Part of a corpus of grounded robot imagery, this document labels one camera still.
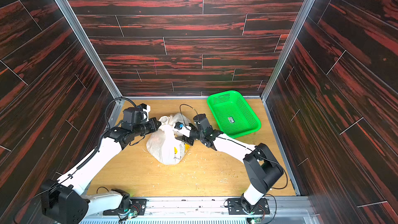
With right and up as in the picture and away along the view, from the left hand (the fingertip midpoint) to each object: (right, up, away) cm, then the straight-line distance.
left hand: (163, 122), depth 80 cm
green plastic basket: (+45, +3, +28) cm, 53 cm away
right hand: (+9, -4, +5) cm, 11 cm away
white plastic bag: (-1, -12, +2) cm, 12 cm away
